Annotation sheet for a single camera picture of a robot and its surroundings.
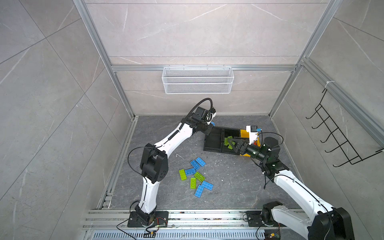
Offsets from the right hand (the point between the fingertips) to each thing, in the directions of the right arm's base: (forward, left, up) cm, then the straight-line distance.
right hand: (230, 138), depth 76 cm
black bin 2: (+14, +6, -24) cm, 28 cm away
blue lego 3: (-16, +12, -23) cm, 31 cm away
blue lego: (-1, +15, -23) cm, 28 cm away
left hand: (+15, +9, -5) cm, 18 cm away
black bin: (+22, -6, -23) cm, 32 cm away
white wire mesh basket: (+46, +16, +5) cm, 49 cm away
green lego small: (-14, +20, -24) cm, 35 cm away
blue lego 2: (-2, +19, -24) cm, 31 cm away
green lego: (-9, +26, -23) cm, 36 cm away
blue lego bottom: (-20, +17, -23) cm, 35 cm away
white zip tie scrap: (+3, +29, -24) cm, 38 cm away
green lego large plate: (+12, -3, -23) cm, 26 cm away
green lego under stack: (-11, +16, -24) cm, 31 cm away
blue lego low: (-8, +22, -23) cm, 33 cm away
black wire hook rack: (-10, -45, +9) cm, 47 cm away
